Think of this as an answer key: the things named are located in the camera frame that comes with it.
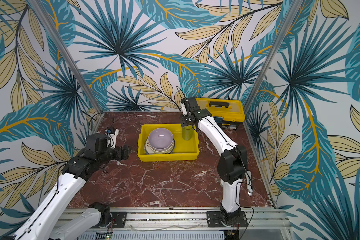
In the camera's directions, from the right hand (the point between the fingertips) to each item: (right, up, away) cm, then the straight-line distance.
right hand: (182, 119), depth 90 cm
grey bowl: (-14, -12, +3) cm, 19 cm away
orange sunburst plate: (-21, -20, +4) cm, 29 cm away
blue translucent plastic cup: (+3, -8, +7) cm, 11 cm away
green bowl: (-12, -18, -5) cm, 22 cm away
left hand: (-30, -15, -16) cm, 37 cm away
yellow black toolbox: (+30, +4, +6) cm, 31 cm away
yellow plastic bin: (+1, -20, +8) cm, 21 cm away
